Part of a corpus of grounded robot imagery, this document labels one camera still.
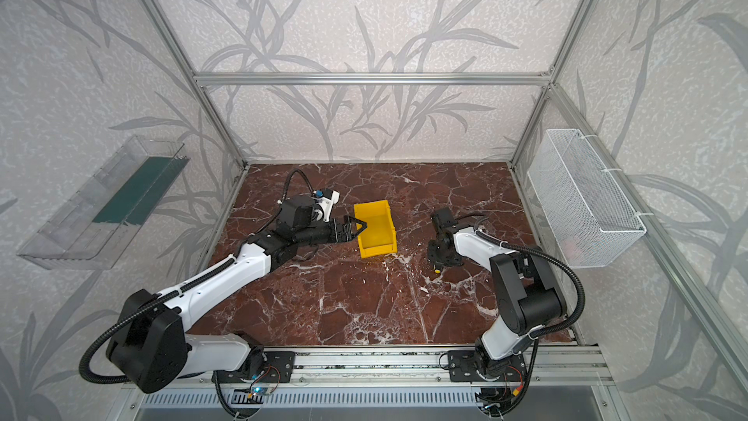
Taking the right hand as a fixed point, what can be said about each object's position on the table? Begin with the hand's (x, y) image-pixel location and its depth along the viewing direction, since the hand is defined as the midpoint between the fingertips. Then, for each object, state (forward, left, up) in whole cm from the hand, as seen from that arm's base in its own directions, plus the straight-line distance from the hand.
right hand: (436, 249), depth 95 cm
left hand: (-1, +23, +19) cm, 30 cm away
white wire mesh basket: (-10, -28, +34) cm, 46 cm away
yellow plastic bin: (+5, +19, -1) cm, 20 cm away
